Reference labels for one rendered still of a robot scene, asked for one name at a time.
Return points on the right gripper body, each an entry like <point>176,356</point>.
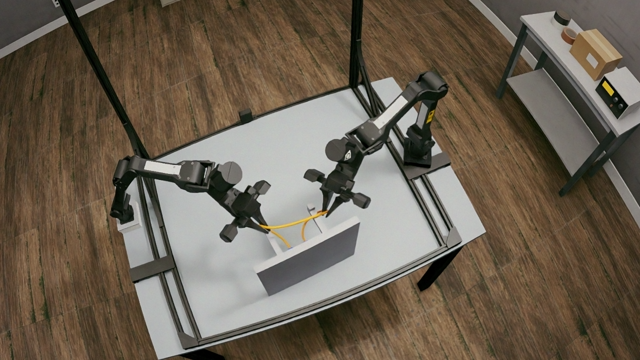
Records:
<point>230,231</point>

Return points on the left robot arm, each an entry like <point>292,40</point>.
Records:
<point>374,132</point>

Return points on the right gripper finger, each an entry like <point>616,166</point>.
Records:
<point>251,224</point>
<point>257,215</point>

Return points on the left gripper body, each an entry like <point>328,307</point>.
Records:
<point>359,199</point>

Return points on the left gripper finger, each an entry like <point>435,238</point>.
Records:
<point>338,201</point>
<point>327,196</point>

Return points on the yellow patch cord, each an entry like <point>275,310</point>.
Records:
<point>294,223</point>

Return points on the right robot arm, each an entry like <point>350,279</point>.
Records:
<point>188,175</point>

